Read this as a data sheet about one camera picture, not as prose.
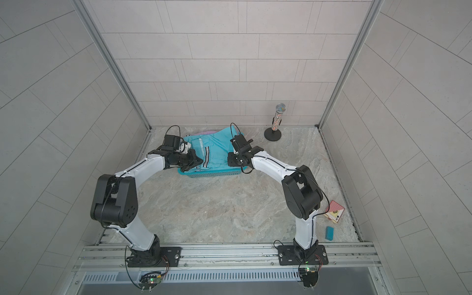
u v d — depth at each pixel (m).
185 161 0.79
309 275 0.68
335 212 0.81
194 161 0.81
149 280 0.65
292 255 0.71
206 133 1.15
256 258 0.71
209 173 0.83
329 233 0.77
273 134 1.12
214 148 0.94
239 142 0.71
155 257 0.65
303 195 0.48
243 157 0.67
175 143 0.74
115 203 0.46
